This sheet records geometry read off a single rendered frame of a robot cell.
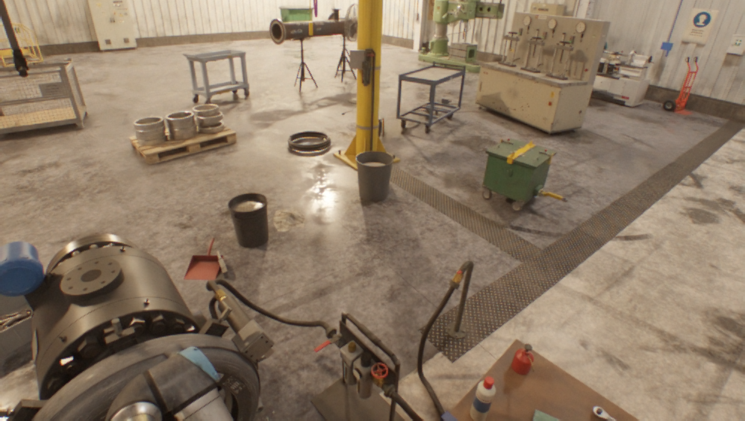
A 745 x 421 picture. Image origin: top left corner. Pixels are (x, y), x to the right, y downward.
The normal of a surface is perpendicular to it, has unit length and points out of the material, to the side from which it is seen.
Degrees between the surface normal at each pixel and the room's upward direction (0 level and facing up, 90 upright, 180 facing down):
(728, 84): 90
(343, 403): 0
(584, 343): 0
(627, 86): 90
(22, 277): 90
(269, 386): 0
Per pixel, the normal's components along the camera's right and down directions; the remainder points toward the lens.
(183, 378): 0.43, -0.51
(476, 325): 0.03, -0.88
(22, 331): 0.81, 0.30
